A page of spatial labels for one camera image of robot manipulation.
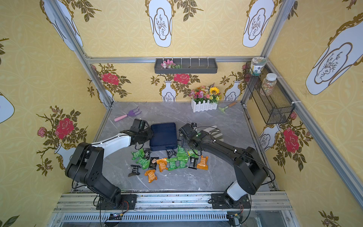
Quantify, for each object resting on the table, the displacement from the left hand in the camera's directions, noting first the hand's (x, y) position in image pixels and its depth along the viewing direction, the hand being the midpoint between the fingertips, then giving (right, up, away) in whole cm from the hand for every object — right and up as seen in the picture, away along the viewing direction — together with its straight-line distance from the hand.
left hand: (147, 133), depth 96 cm
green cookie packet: (+18, -17, -10) cm, 26 cm away
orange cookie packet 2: (+37, -17, -10) cm, 42 cm away
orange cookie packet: (+12, -17, -8) cm, 22 cm away
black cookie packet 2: (+31, -16, -10) cm, 36 cm away
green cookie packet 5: (-4, -12, -6) cm, 14 cm away
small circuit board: (-10, -40, -23) cm, 47 cm away
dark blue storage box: (+12, -2, 0) cm, 12 cm away
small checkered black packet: (+1, -11, -5) cm, 12 cm away
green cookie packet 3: (+23, -16, -9) cm, 30 cm away
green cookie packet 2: (+1, -17, -8) cm, 19 cm away
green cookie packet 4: (+24, -13, -4) cm, 27 cm away
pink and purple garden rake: (-18, +14, +20) cm, 31 cm away
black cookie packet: (+6, -17, -9) cm, 20 cm away
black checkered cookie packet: (-4, -20, -12) cm, 24 cm away
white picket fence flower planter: (+41, +25, +10) cm, 49 cm away
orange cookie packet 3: (+6, -23, -14) cm, 28 cm away
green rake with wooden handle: (+57, +17, +21) cm, 63 cm away
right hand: (+29, -3, -7) cm, 30 cm away
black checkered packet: (+17, -12, -6) cm, 21 cm away
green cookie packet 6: (+30, -7, -22) cm, 38 cm away
